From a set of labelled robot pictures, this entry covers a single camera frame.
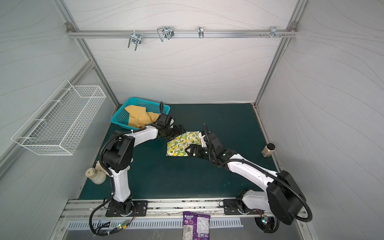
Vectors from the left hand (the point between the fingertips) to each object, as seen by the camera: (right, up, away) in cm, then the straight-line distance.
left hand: (183, 131), depth 98 cm
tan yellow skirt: (-33, +9, +8) cm, 35 cm away
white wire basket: (-56, +5, -30) cm, 63 cm away
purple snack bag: (+8, -40, -31) cm, 51 cm away
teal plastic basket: (-46, +9, +7) cm, 47 cm away
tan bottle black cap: (+51, -10, -11) cm, 53 cm away
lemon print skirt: (-4, -10, -4) cm, 11 cm away
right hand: (+7, -7, -16) cm, 19 cm away
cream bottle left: (-44, -22, -21) cm, 53 cm away
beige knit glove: (-50, -21, -10) cm, 55 cm away
